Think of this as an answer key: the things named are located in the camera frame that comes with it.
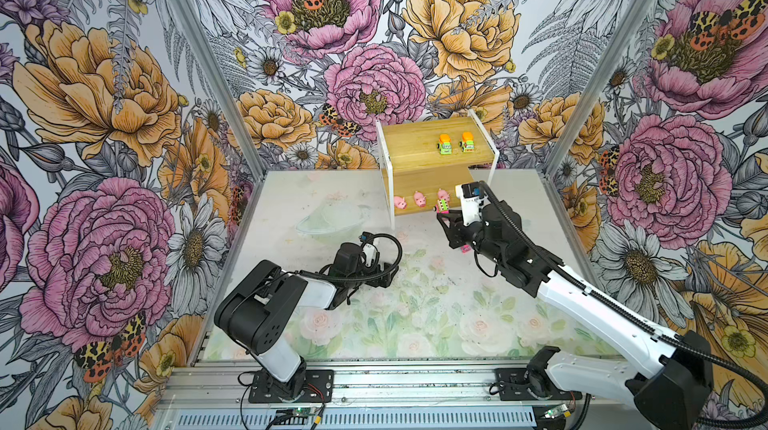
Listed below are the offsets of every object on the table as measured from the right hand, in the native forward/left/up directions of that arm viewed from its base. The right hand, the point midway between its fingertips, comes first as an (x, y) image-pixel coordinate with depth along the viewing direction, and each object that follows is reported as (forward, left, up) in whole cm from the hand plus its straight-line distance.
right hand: (443, 223), depth 76 cm
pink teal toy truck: (-9, -3, +3) cm, 10 cm away
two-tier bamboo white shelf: (+15, +3, +8) cm, 17 cm away
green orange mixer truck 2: (+18, -8, +11) cm, 22 cm away
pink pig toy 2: (+14, +5, -6) cm, 16 cm away
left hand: (0, +16, -24) cm, 28 cm away
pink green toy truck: (+2, 0, +4) cm, 4 cm away
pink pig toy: (+13, +10, -6) cm, 17 cm away
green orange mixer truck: (+18, -2, +10) cm, 21 cm away
